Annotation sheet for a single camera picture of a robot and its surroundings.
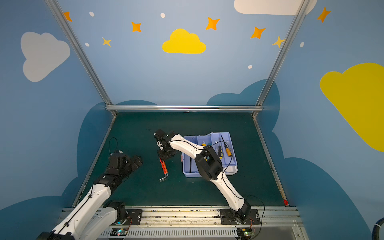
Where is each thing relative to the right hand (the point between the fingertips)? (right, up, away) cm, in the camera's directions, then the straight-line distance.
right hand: (164, 157), depth 93 cm
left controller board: (-18, -32, -22) cm, 43 cm away
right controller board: (+43, -32, -22) cm, 58 cm away
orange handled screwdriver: (+39, +5, -7) cm, 40 cm away
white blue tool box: (+36, +8, -3) cm, 37 cm away
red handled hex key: (0, -6, -2) cm, 7 cm away
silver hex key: (+17, -5, 0) cm, 17 cm away
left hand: (-13, -1, -8) cm, 15 cm away
